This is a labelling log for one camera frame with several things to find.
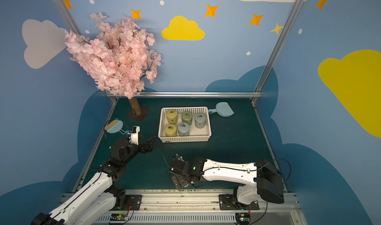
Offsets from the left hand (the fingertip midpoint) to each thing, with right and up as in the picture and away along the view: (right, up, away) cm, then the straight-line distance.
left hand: (148, 134), depth 81 cm
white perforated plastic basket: (+27, -4, +23) cm, 36 cm away
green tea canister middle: (+21, +9, +20) cm, 30 cm away
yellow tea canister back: (+10, +10, +21) cm, 26 cm away
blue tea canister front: (+19, +2, +13) cm, 23 cm away
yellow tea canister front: (+11, +1, +12) cm, 16 cm away
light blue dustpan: (+49, +15, +35) cm, 62 cm away
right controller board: (+50, -41, -8) cm, 65 cm away
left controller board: (-12, -40, -9) cm, 42 cm away
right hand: (+20, -21, -4) cm, 29 cm away
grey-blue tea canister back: (+30, +7, +19) cm, 36 cm away
